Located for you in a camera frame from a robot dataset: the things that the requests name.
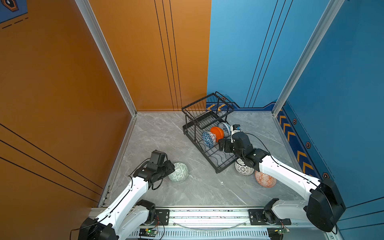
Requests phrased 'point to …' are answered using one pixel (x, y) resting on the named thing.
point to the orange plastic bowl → (218, 132)
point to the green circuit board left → (146, 232)
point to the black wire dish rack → (203, 118)
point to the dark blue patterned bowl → (209, 139)
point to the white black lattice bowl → (242, 169)
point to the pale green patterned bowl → (180, 173)
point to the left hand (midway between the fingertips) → (172, 165)
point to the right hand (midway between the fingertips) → (223, 140)
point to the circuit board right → (281, 231)
